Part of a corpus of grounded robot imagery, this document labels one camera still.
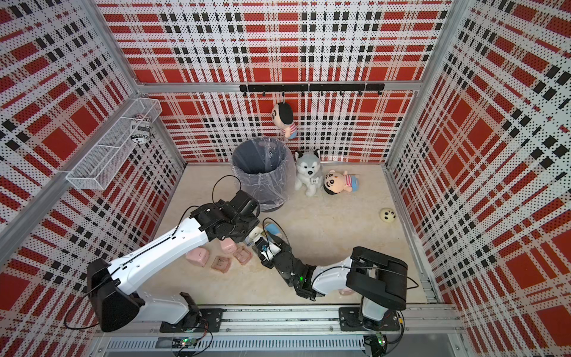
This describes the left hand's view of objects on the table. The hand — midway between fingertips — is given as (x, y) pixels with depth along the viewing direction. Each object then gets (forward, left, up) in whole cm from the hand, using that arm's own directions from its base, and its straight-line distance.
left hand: (259, 223), depth 78 cm
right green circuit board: (-34, -38, -13) cm, 53 cm away
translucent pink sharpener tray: (-8, +17, -18) cm, 26 cm away
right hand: (-3, -3, -5) cm, 6 cm away
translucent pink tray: (-5, +9, -18) cm, 20 cm away
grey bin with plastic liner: (+29, +1, -3) cm, 29 cm away
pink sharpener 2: (-19, -31, -15) cm, 39 cm away
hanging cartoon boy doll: (+41, -8, +16) cm, 45 cm away
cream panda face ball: (+12, -53, -14) cm, 56 cm away
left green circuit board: (-34, +22, -16) cm, 43 cm away
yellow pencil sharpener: (-5, 0, +2) cm, 5 cm away
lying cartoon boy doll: (+27, -31, -10) cm, 42 cm away
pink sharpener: (-4, +13, -10) cm, 17 cm away
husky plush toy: (+27, -19, -2) cm, 33 cm away
